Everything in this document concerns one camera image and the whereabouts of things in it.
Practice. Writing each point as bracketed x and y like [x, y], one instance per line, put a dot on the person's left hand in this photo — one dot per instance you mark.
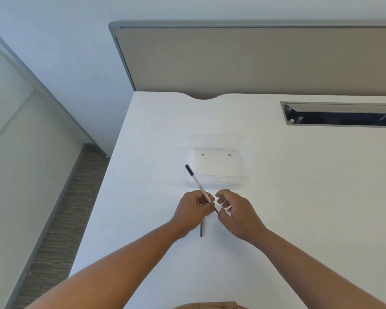
[191, 215]

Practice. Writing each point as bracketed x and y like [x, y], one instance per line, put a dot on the person's right hand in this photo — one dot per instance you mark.
[244, 218]

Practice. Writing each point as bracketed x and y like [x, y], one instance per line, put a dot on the white pen barrel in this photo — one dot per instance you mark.
[200, 186]

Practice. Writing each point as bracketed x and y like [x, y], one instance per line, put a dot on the person's left forearm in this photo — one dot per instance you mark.
[115, 273]

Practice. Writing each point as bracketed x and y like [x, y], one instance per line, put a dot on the person's right forearm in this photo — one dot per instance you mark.
[318, 273]

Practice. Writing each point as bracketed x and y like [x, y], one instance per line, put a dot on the clear plastic container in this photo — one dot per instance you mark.
[222, 164]

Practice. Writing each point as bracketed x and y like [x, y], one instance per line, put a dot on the tan plaid clothing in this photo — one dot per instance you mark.
[212, 306]

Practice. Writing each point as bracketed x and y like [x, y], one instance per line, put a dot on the beige desk partition panel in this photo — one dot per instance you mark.
[260, 61]

